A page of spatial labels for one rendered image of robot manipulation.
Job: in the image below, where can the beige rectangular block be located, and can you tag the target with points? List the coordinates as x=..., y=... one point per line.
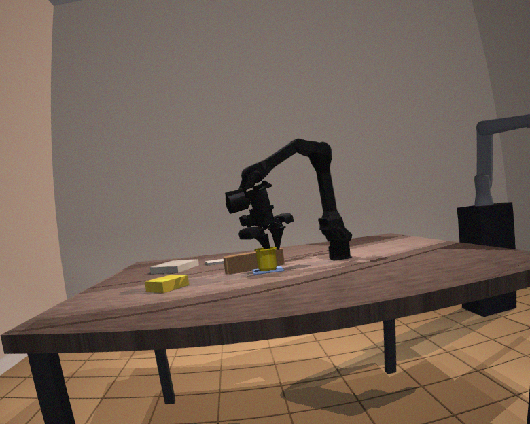
x=174, y=266

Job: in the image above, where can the small beige square tile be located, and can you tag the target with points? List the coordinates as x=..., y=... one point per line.
x=213, y=262

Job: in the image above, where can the yellow block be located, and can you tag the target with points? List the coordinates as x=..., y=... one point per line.
x=166, y=283

